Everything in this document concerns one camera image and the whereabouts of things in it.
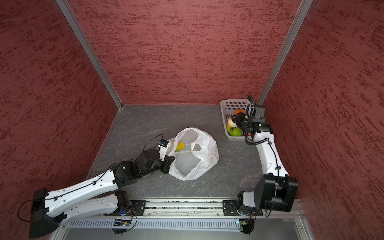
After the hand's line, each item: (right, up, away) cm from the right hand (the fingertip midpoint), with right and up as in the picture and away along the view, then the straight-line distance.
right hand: (232, 121), depth 82 cm
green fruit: (+6, -8, +15) cm, 18 cm away
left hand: (-32, -21, -9) cm, 39 cm away
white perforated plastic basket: (+4, +9, +25) cm, 27 cm away
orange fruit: (+13, +7, +30) cm, 34 cm away
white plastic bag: (-21, -18, -2) cm, 28 cm away
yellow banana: (+2, -5, +19) cm, 20 cm away
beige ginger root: (-1, -1, -3) cm, 3 cm away
